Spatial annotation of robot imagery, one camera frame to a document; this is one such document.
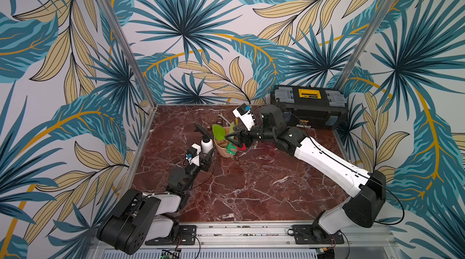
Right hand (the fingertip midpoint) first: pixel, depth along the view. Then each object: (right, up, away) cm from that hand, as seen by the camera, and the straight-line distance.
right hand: (217, 144), depth 67 cm
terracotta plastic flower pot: (-1, -3, +21) cm, 21 cm away
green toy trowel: (-2, +3, +23) cm, 24 cm away
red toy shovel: (+11, -6, +33) cm, 35 cm away
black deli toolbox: (+53, +17, +30) cm, 64 cm away
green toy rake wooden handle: (+4, -3, +17) cm, 17 cm away
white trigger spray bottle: (-5, 0, +6) cm, 8 cm away
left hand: (-5, -3, +13) cm, 14 cm away
